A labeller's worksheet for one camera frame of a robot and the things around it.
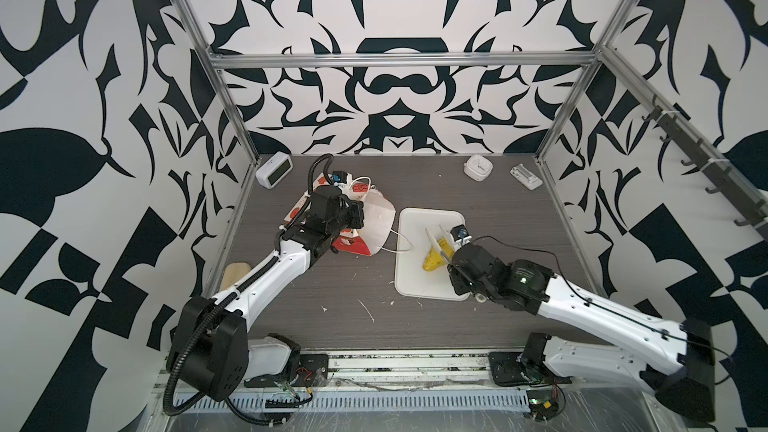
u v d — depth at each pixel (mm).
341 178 728
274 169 1071
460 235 672
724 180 548
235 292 441
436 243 809
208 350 408
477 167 1140
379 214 991
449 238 697
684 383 393
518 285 513
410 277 894
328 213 628
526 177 1118
